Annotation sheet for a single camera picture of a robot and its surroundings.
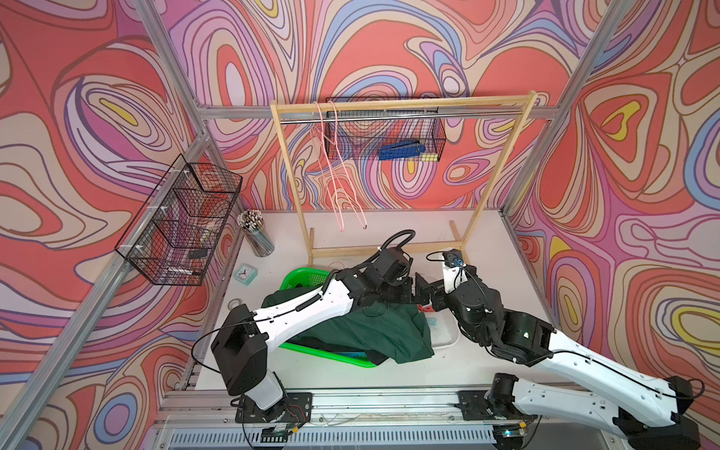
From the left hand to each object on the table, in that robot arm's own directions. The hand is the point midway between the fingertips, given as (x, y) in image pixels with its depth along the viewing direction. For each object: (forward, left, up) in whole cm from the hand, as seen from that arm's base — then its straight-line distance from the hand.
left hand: (421, 295), depth 75 cm
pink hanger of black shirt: (+55, +24, +3) cm, 60 cm away
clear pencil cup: (+27, +53, -5) cm, 59 cm away
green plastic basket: (+12, +37, -9) cm, 40 cm away
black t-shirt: (-14, +13, -7) cm, 20 cm away
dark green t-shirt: (-9, +8, -2) cm, 12 cm away
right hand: (0, -2, +9) cm, 9 cm away
